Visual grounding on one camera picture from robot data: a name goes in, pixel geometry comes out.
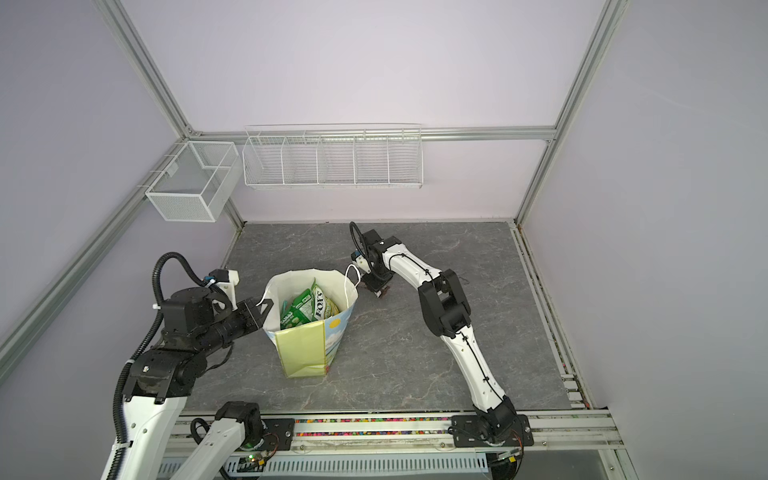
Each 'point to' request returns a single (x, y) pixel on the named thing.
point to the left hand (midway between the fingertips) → (272, 306)
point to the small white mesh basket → (200, 182)
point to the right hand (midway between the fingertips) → (377, 285)
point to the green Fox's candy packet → (300, 312)
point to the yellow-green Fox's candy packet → (323, 307)
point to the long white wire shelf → (333, 155)
